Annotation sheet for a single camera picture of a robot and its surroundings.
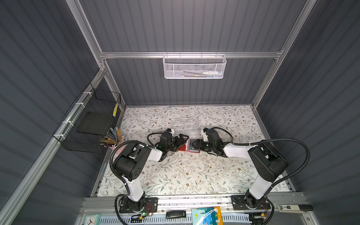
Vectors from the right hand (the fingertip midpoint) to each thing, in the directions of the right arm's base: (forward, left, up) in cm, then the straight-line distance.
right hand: (196, 144), depth 92 cm
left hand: (+1, +5, +2) cm, 5 cm away
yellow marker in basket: (+11, +49, +22) cm, 55 cm away
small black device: (-39, +12, 0) cm, 40 cm away
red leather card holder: (+1, +5, -4) cm, 6 cm away
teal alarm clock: (-41, +52, -2) cm, 67 cm away
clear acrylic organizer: (+18, +4, -5) cm, 19 cm away
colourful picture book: (-40, -8, -4) cm, 41 cm away
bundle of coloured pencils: (+1, +53, +6) cm, 53 cm away
